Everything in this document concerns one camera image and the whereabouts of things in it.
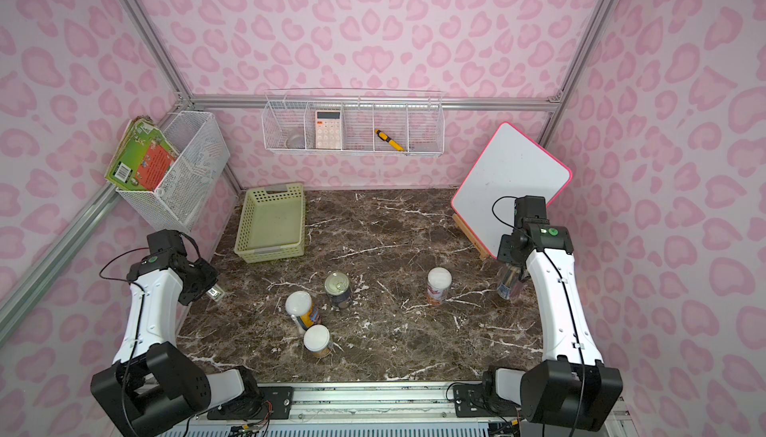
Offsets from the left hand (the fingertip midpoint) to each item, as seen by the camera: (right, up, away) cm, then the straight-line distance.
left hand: (207, 278), depth 81 cm
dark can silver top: (+34, -4, +8) cm, 35 cm away
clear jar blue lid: (+82, 0, -2) cm, 82 cm away
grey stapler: (+4, -3, -3) cm, 6 cm away
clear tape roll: (+19, +41, +14) cm, 47 cm away
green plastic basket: (+5, +14, +30) cm, 34 cm away
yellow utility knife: (+49, +42, +17) cm, 66 cm away
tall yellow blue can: (+27, -6, -5) cm, 28 cm away
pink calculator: (+30, +44, +14) cm, 55 cm away
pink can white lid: (+63, -1, +1) cm, 63 cm away
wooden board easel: (+76, +9, +19) cm, 79 cm away
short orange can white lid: (+31, -15, -4) cm, 34 cm away
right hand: (+82, +8, -3) cm, 83 cm away
